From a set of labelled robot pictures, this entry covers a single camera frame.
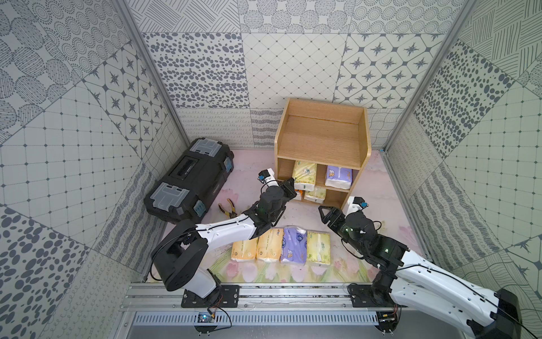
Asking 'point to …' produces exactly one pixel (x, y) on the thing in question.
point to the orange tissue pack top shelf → (270, 245)
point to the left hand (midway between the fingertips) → (296, 175)
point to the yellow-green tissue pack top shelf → (318, 248)
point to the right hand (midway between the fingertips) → (323, 213)
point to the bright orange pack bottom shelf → (299, 195)
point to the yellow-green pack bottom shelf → (317, 195)
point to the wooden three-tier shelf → (322, 148)
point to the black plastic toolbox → (185, 192)
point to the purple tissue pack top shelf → (294, 245)
